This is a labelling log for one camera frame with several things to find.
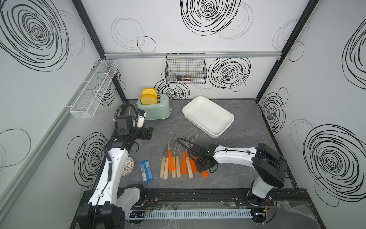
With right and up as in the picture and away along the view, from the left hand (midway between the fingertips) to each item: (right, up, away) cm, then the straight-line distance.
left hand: (143, 126), depth 78 cm
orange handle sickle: (+15, -23, +6) cm, 28 cm away
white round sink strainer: (-10, -25, +5) cm, 28 cm away
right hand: (+33, -26, +6) cm, 42 cm away
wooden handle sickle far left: (+10, -23, +6) cm, 26 cm away
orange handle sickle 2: (+23, -26, +3) cm, 35 cm away
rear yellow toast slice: (-2, +22, +18) cm, 28 cm away
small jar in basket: (+24, +29, +11) cm, 39 cm away
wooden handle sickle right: (+26, -26, +4) cm, 37 cm away
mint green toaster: (+7, +9, +22) cm, 24 cm away
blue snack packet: (+1, -27, +3) cm, 27 cm away
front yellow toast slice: (-1, +16, +15) cm, 22 cm away
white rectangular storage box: (+42, +3, +28) cm, 50 cm away
